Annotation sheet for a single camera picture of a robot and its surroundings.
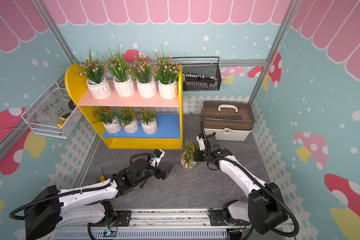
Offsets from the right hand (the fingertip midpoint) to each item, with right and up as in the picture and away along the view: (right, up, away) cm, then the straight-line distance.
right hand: (194, 153), depth 85 cm
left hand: (-15, -4, -6) cm, 16 cm away
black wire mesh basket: (+5, +50, +11) cm, 52 cm away
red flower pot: (-48, +21, -4) cm, 52 cm away
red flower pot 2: (-37, +21, -3) cm, 43 cm away
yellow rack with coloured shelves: (-15, +10, +5) cm, 19 cm away
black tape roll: (-66, +27, -6) cm, 71 cm away
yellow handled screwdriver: (-53, -14, +1) cm, 55 cm away
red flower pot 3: (-27, +18, +2) cm, 32 cm away
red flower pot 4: (-4, -1, -11) cm, 12 cm away
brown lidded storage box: (+21, +19, +3) cm, 29 cm away
